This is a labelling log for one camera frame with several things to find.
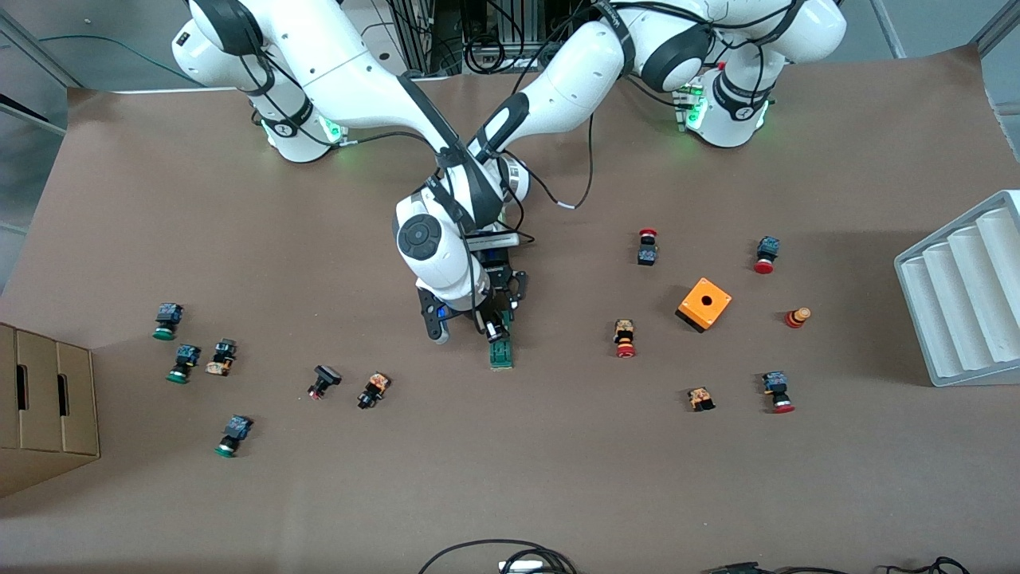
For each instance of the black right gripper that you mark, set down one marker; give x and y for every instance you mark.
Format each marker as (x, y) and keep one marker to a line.
(488, 310)

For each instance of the small orange contact block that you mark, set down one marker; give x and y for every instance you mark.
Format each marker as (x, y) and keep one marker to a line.
(700, 397)

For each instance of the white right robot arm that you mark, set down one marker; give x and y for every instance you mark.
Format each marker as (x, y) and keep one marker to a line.
(335, 56)

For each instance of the brown cardboard box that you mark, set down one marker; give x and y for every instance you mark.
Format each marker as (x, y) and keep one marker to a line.
(48, 399)

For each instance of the orange push button box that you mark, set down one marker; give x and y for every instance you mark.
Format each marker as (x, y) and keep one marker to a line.
(705, 315)

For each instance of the red yellow emergency stop button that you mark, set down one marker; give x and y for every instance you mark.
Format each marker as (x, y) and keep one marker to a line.
(625, 331)

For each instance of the red yellow button head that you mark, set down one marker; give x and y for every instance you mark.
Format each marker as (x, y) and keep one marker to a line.
(794, 319)

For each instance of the aluminium equipment rack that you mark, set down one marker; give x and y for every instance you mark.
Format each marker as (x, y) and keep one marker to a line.
(446, 32)

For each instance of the black square push button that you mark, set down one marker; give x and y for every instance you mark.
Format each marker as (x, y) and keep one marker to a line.
(327, 375)

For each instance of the black orange selector switch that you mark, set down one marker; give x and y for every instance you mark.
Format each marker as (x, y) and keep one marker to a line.
(374, 387)

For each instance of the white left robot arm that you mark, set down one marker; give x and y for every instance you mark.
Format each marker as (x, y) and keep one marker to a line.
(582, 72)

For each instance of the red button black base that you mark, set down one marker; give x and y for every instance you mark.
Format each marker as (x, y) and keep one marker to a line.
(647, 255)

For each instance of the aluminium frame post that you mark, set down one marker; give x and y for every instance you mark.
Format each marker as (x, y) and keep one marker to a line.
(40, 49)
(1000, 28)

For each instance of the green push button blue base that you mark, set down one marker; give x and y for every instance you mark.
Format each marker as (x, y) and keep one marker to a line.
(237, 429)
(169, 315)
(186, 355)

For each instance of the white grey slotted tray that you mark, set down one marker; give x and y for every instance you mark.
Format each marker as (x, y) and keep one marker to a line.
(964, 319)

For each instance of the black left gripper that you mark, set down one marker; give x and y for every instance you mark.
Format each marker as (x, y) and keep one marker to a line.
(500, 281)

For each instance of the red mushroom button blue base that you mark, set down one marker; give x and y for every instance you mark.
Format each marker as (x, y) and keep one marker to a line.
(768, 247)
(774, 383)

